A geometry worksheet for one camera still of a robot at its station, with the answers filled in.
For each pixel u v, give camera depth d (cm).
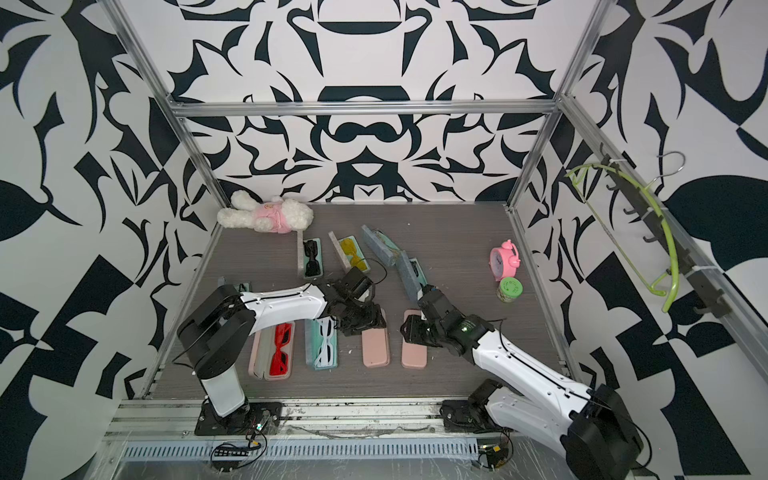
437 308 62
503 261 93
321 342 85
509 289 92
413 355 82
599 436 40
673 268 52
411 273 93
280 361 81
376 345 83
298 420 76
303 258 97
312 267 102
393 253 97
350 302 72
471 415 68
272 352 83
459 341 57
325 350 83
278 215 105
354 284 72
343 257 96
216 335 47
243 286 96
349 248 104
